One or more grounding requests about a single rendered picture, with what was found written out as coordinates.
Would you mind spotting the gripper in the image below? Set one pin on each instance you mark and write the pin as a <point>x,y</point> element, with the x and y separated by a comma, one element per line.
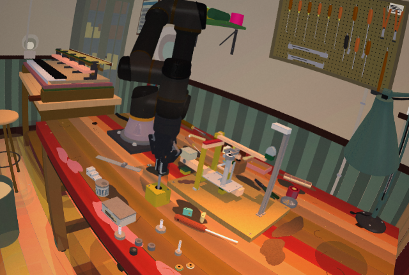
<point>164,139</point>

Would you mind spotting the grey regulator tool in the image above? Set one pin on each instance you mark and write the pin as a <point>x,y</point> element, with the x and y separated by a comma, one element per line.
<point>159,181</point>

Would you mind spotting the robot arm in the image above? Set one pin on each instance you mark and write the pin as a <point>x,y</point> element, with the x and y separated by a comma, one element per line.
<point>166,73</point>

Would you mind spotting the green felt key pad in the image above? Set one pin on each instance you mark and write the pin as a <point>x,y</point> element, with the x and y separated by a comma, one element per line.
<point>185,170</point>

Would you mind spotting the yellow rack block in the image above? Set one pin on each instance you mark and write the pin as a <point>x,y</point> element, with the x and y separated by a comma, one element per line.
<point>157,195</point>

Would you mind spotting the teal small block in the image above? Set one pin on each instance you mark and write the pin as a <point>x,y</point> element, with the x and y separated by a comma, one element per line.
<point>188,211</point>

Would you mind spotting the small white block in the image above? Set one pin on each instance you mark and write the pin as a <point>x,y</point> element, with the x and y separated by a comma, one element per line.
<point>93,172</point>

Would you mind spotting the brown tool stand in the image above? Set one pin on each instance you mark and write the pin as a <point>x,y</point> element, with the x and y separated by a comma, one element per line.
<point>241,166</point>

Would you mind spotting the white pin on brown disc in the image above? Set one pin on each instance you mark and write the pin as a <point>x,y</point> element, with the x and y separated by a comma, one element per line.
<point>161,227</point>
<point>120,234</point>
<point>179,249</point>

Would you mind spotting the grey box with wooden lid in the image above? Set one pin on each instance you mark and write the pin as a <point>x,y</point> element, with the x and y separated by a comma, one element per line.
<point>119,211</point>

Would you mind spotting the striped tin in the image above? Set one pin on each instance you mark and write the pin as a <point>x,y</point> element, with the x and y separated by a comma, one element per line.
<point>102,188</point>

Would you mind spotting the cream small cylinder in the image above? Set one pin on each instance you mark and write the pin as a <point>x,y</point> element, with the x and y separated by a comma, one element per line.
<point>202,217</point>

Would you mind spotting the grey washer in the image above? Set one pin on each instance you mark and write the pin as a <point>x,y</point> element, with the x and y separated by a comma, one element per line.
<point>139,242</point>
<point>151,246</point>

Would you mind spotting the wooden base board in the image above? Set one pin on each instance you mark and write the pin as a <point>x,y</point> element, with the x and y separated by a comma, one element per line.
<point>230,214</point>

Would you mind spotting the wooden hammer with white head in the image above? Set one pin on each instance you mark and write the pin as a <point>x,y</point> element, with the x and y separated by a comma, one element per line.
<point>246,150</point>

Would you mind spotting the black disc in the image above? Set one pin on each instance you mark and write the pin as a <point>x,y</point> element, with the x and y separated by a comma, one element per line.
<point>133,251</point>

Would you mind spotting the pink tray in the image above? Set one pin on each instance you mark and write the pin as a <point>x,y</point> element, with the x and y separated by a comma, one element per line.
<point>260,168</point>

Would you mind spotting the wooden side table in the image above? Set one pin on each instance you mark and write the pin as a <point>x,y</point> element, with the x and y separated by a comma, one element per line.
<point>76,105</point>

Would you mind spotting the grey dish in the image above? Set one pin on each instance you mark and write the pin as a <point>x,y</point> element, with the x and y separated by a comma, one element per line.
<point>289,202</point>

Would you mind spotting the red spool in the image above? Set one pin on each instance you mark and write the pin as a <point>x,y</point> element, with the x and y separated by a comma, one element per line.
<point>292,192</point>

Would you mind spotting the wooden striped bar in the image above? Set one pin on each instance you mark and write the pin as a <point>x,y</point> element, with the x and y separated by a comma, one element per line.
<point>297,180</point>

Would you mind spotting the grey-green cabinet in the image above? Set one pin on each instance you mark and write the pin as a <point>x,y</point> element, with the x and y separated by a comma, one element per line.
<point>102,32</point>

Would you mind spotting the wooden stool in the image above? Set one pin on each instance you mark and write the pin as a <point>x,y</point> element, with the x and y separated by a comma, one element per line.
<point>8,118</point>

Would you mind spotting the dark green roll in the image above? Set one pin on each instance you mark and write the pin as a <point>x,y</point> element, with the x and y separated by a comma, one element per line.
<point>220,15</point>

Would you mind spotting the dark green bin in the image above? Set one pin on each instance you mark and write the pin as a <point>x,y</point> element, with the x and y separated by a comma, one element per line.
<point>7,211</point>

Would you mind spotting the magenta roll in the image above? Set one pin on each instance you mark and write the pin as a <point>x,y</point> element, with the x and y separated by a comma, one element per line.
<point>237,18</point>

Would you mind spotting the grey metal rule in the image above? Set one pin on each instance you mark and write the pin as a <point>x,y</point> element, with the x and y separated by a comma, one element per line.
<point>305,60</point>
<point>308,50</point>

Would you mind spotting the olive pegboard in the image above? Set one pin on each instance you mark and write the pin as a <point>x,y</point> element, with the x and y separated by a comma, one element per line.
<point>332,60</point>

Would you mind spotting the green desk lamp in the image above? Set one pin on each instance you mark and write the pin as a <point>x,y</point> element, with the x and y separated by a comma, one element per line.
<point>374,137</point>

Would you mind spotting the white paper note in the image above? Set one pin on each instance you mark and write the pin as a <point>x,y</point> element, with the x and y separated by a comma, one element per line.
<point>396,9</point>

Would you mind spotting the yellow-green action frame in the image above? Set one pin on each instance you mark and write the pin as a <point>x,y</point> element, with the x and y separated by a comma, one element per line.
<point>199,166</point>

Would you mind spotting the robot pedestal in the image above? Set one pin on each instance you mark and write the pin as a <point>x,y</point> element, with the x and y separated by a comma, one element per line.
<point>137,129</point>

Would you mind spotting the grey metal action bracket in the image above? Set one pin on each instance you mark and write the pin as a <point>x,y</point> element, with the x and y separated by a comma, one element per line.
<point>228,169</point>

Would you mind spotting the grey post with white top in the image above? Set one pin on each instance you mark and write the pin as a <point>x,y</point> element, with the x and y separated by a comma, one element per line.
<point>274,172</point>

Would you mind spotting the white round wall disc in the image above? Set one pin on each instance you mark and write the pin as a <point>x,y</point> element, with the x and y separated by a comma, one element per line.
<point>167,46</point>

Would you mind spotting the framed wall poster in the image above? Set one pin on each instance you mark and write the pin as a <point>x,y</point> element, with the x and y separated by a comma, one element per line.
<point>143,12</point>

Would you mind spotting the green wall shelf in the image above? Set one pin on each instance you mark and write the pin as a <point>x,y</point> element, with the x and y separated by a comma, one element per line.
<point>227,25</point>

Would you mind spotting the white round wall fixture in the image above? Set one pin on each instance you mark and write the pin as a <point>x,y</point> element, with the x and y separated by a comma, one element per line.
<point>30,45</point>

